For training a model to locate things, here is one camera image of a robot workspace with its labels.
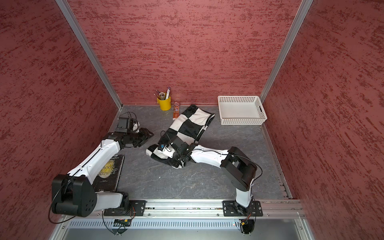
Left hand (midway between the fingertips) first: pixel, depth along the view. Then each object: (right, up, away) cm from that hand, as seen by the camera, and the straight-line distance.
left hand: (151, 138), depth 85 cm
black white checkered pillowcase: (+20, +5, +18) cm, 28 cm away
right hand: (+11, -13, +1) cm, 17 cm away
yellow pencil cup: (+1, +23, +31) cm, 39 cm away
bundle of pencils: (+2, +28, +20) cm, 35 cm away
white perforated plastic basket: (+63, +18, +33) cm, 74 cm away
